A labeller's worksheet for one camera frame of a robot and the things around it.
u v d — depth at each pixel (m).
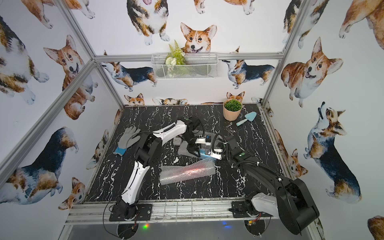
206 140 0.84
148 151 0.60
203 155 0.89
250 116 1.14
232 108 1.04
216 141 0.72
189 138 0.85
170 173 0.81
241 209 0.73
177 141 0.95
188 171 0.81
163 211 0.75
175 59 0.82
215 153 0.73
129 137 1.00
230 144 0.66
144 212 0.73
